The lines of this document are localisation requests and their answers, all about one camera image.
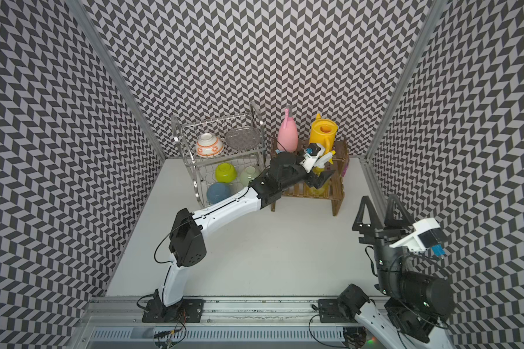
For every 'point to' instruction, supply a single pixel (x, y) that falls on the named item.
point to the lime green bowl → (225, 172)
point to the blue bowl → (217, 192)
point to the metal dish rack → (225, 154)
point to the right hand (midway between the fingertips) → (373, 200)
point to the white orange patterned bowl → (209, 145)
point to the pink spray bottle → (287, 135)
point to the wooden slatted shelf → (335, 190)
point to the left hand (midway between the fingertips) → (324, 162)
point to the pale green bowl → (248, 174)
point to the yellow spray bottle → (318, 169)
